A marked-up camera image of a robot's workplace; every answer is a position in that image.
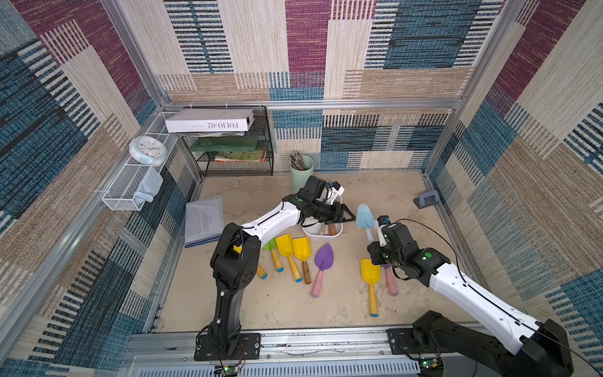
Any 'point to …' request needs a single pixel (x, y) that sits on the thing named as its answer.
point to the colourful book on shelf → (241, 156)
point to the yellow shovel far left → (259, 270)
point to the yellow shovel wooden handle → (302, 250)
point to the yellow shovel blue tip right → (371, 274)
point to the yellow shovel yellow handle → (286, 247)
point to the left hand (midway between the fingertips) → (349, 217)
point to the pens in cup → (297, 161)
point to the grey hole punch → (427, 199)
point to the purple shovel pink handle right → (392, 284)
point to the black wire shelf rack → (258, 137)
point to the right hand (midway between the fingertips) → (371, 244)
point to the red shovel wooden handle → (321, 231)
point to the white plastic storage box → (312, 230)
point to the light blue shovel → (365, 220)
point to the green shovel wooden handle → (331, 229)
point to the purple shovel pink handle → (323, 259)
